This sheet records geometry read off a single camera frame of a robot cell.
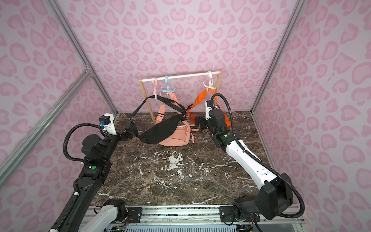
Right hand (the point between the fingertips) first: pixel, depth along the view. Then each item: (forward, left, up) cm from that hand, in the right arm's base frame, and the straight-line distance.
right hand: (204, 114), depth 79 cm
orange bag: (+17, +7, -21) cm, 29 cm away
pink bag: (+2, +14, -26) cm, 30 cm away
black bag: (-1, +25, -15) cm, 29 cm away
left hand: (-10, +39, +7) cm, 41 cm away
